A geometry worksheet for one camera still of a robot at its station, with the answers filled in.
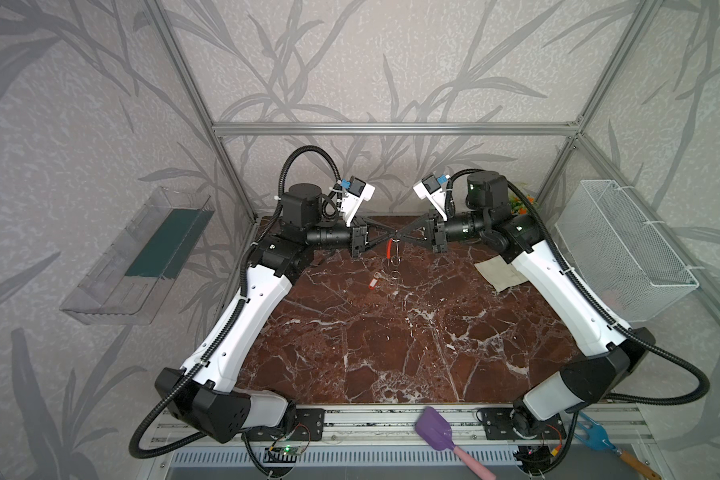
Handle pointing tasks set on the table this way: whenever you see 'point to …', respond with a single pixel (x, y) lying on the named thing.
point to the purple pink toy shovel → (437, 432)
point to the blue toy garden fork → (597, 438)
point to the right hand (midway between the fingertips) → (401, 227)
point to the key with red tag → (376, 277)
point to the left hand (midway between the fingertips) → (395, 229)
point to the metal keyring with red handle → (392, 251)
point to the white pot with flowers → (517, 207)
